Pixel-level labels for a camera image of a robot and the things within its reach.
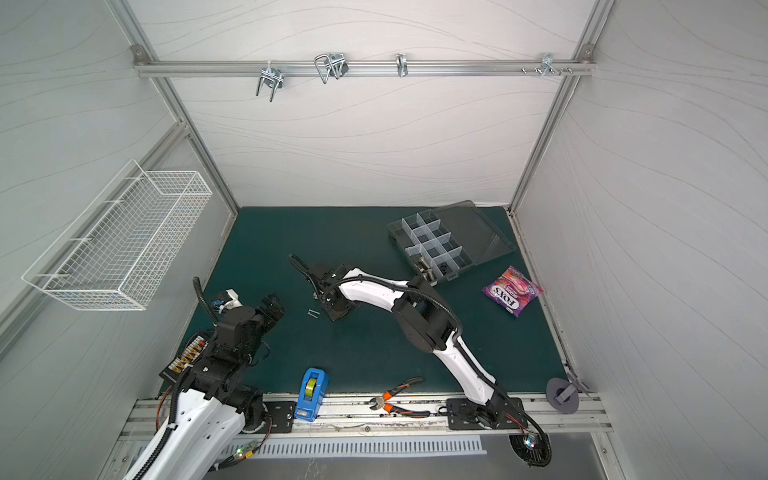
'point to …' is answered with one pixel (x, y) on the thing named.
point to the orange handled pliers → (380, 403)
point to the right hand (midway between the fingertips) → (342, 304)
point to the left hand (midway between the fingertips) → (273, 298)
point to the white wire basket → (117, 254)
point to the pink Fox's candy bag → (512, 291)
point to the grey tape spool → (562, 395)
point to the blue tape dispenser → (312, 394)
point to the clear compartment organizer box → (445, 242)
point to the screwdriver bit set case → (195, 347)
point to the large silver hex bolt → (428, 274)
